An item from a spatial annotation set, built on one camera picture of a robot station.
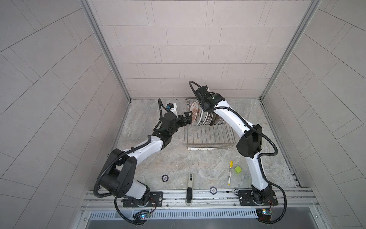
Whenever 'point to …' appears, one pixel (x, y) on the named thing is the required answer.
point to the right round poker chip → (213, 190)
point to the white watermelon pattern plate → (206, 119)
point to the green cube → (238, 170)
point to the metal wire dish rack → (220, 137)
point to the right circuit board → (264, 214)
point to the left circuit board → (142, 215)
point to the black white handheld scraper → (189, 191)
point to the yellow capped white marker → (231, 166)
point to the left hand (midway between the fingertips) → (191, 112)
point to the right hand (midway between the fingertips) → (210, 103)
